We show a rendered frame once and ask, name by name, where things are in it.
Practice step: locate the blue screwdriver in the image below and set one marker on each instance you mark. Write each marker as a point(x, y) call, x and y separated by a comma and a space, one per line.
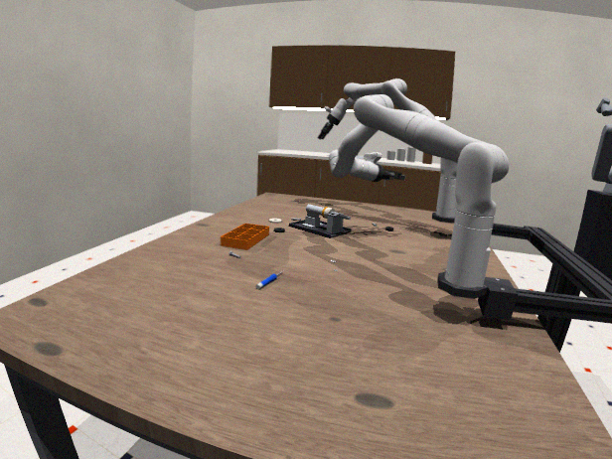
point(267, 280)

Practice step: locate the orange divided tray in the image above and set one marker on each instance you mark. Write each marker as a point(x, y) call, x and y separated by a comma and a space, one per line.
point(245, 236)

